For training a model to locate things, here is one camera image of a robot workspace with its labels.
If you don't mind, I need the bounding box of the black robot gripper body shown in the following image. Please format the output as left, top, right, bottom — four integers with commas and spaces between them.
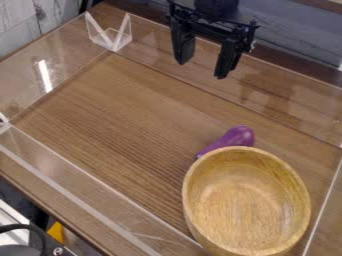
167, 0, 260, 52

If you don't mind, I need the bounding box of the clear acrylic tray wall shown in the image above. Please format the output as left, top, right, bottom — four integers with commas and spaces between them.
0, 6, 342, 256

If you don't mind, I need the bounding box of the clear acrylic corner bracket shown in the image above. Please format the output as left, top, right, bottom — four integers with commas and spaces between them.
85, 13, 133, 52

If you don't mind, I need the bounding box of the black cable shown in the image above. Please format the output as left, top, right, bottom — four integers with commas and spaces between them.
0, 223, 49, 256

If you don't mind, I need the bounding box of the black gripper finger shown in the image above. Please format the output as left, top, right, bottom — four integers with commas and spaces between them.
171, 18, 196, 65
214, 38, 242, 79

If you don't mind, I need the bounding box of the yellow black device base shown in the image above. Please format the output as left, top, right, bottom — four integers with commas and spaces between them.
0, 199, 86, 256

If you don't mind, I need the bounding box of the purple toy eggplant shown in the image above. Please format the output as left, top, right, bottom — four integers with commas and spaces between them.
197, 125, 256, 158

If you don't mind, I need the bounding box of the brown wooden bowl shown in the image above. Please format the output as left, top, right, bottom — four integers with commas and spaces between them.
182, 146, 312, 256

